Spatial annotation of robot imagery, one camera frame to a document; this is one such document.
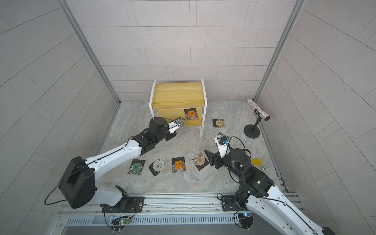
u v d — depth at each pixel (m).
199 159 0.86
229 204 0.71
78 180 0.40
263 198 0.46
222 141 0.57
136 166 0.83
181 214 0.70
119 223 0.65
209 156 0.60
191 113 0.89
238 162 0.49
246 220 0.68
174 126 0.68
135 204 0.70
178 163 0.85
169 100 0.74
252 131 0.97
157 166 0.83
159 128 0.61
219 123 1.03
